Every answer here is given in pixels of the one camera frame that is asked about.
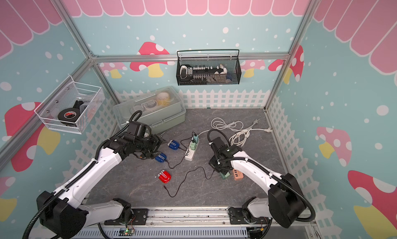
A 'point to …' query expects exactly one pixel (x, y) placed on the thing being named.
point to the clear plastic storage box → (159, 107)
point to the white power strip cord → (241, 136)
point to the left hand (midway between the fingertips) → (166, 147)
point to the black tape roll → (70, 115)
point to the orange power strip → (238, 175)
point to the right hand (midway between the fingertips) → (211, 165)
